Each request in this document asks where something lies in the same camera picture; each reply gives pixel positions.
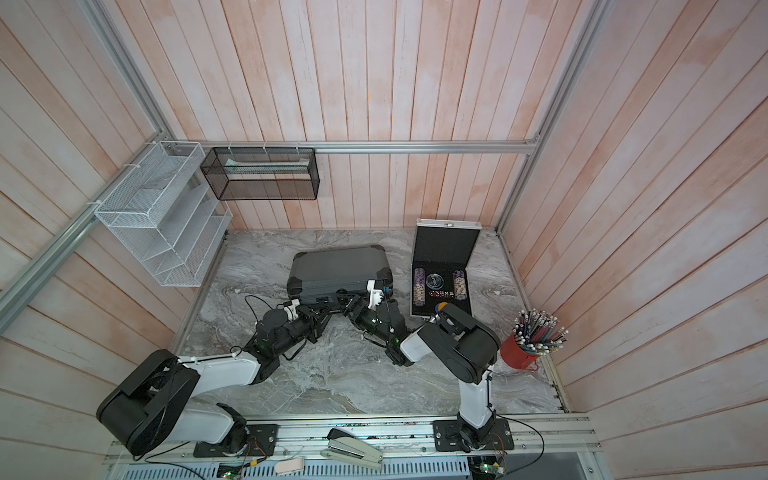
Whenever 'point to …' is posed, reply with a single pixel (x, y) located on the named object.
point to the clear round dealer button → (434, 281)
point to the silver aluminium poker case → (441, 252)
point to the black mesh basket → (262, 173)
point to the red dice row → (441, 293)
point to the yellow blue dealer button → (440, 306)
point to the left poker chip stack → (419, 287)
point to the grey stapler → (344, 447)
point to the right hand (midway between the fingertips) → (336, 303)
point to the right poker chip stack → (459, 285)
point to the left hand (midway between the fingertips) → (336, 308)
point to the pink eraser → (289, 465)
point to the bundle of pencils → (539, 331)
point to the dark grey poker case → (315, 276)
